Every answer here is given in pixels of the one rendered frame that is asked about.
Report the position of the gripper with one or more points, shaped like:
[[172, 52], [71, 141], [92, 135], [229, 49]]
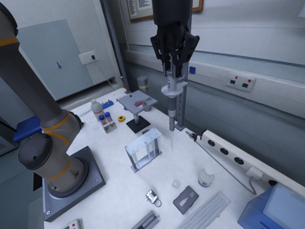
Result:
[[171, 12]]

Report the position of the white and grey pipette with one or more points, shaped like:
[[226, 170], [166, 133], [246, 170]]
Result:
[[172, 95]]

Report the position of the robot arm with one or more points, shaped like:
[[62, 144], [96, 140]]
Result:
[[33, 90]]

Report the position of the grey pipette stand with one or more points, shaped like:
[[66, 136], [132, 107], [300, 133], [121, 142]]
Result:
[[182, 107]]

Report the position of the grey platform stand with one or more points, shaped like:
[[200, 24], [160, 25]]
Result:
[[133, 101]]

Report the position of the blue tube rack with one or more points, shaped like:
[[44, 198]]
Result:
[[107, 104]]

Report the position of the clear pipette tip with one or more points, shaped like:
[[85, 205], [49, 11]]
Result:
[[172, 140]]

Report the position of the grey cylinder container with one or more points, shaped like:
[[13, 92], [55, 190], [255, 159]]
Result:
[[143, 83]]

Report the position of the grey vertical pipe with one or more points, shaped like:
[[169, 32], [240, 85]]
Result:
[[114, 35]]

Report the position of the small grey cup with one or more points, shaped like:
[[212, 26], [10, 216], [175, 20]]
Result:
[[148, 108]]

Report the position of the yellow tape roll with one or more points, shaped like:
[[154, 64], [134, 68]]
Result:
[[122, 118]]

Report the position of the white bottle red label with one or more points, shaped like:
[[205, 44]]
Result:
[[97, 109]]

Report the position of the clear rack blue-capped tubes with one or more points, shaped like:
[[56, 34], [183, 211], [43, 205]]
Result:
[[107, 121]]

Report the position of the white power strip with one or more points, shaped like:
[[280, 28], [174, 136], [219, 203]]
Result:
[[228, 148]]

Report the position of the light blue panel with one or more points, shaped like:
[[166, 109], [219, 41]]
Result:
[[54, 47]]

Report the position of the small white capped bottle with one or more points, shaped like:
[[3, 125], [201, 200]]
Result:
[[206, 177]]

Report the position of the small clear square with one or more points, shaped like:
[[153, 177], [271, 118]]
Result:
[[176, 184]]

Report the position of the silver padlock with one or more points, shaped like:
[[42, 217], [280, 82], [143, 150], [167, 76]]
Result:
[[152, 196]]

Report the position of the black flat box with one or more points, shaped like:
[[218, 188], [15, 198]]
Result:
[[186, 200]]

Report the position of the grey ribbed strip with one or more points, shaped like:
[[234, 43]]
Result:
[[207, 210]]

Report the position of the blue stool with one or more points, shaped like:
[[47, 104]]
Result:
[[26, 128]]

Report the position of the blue box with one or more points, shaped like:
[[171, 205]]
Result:
[[276, 210]]

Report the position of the grey cabinet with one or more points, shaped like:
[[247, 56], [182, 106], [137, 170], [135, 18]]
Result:
[[6, 140]]

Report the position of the blue wall square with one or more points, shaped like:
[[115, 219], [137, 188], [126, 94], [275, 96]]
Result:
[[192, 70]]

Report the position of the white double wall socket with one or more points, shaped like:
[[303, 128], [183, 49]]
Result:
[[240, 82]]

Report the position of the clear tip rail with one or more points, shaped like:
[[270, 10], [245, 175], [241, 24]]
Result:
[[152, 140]]

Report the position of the grey square base plate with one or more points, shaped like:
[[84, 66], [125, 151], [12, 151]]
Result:
[[95, 181]]

